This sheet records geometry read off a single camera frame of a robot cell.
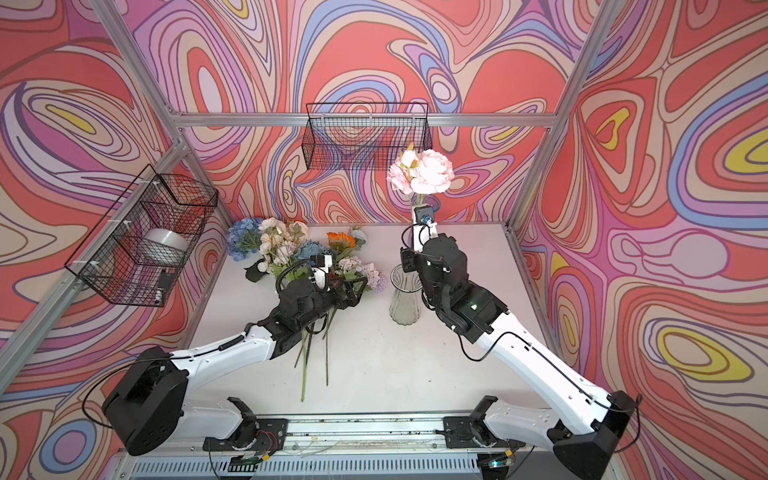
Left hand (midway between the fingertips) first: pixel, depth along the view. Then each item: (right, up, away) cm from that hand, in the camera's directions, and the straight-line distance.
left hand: (360, 278), depth 79 cm
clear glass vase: (+13, -10, +16) cm, 23 cm away
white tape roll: (-46, +8, -9) cm, 48 cm away
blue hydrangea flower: (-45, +13, +28) cm, 54 cm away
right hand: (+14, +11, -12) cm, 22 cm away
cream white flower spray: (-32, +11, +26) cm, 42 cm away
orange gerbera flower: (-8, +11, +14) cm, 19 cm away
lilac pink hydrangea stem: (-4, +2, +12) cm, 12 cm away
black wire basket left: (-54, +7, -7) cm, 55 cm away
